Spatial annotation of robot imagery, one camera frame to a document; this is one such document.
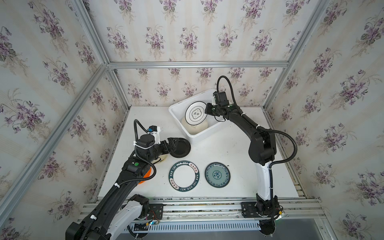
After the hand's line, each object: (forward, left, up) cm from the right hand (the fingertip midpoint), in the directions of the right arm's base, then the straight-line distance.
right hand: (204, 109), depth 96 cm
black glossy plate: (-20, +15, -17) cm, 30 cm away
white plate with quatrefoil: (+1, +6, -5) cm, 8 cm away
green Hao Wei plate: (-37, +14, -18) cm, 43 cm away
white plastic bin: (+6, +18, -7) cm, 20 cm away
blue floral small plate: (-36, -6, -18) cm, 41 cm away
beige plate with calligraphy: (-36, +24, +4) cm, 44 cm away
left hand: (-25, +19, +4) cm, 32 cm away
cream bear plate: (-5, +4, -16) cm, 17 cm away
